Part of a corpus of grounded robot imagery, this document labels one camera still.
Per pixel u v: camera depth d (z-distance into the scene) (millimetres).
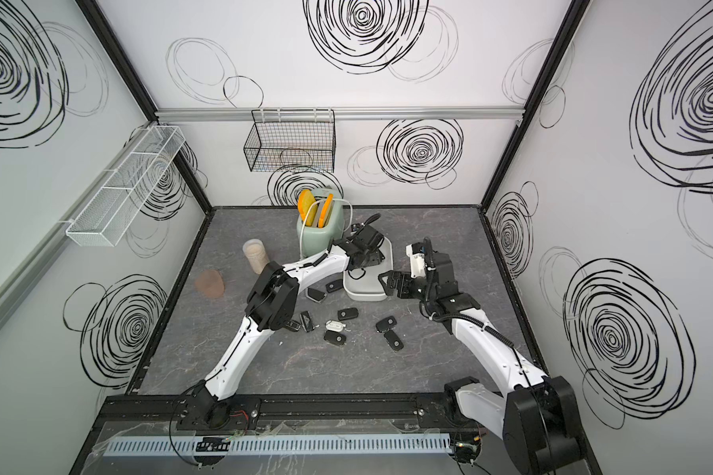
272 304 604
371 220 881
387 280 768
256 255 937
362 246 812
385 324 889
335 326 889
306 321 881
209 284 945
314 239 933
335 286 962
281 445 771
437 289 631
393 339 851
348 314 892
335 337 854
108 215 723
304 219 926
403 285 721
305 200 934
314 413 757
